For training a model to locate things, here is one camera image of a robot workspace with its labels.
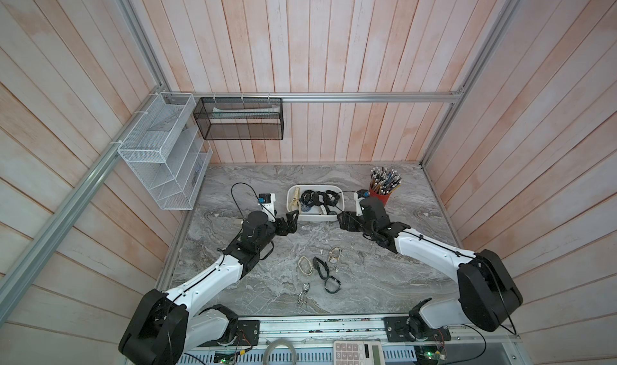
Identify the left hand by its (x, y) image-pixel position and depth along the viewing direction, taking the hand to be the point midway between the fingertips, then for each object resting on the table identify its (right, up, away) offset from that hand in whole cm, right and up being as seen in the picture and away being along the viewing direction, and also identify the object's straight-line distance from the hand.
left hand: (288, 214), depth 83 cm
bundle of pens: (+37, +12, +7) cm, 39 cm away
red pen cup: (+38, +5, +12) cm, 41 cm away
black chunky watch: (+8, +4, +21) cm, 22 cm away
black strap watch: (+12, -20, +3) cm, 24 cm away
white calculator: (+21, -39, -14) cm, 47 cm away
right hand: (+21, -1, +7) cm, 22 cm away
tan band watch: (+8, -19, +3) cm, 21 cm away
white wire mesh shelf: (-40, +23, -5) cm, 47 cm away
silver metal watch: (+6, -25, -1) cm, 26 cm away
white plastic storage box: (+11, -2, +18) cm, 21 cm away
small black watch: (+17, -23, -1) cm, 28 cm away
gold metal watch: (+17, -16, +7) cm, 25 cm away
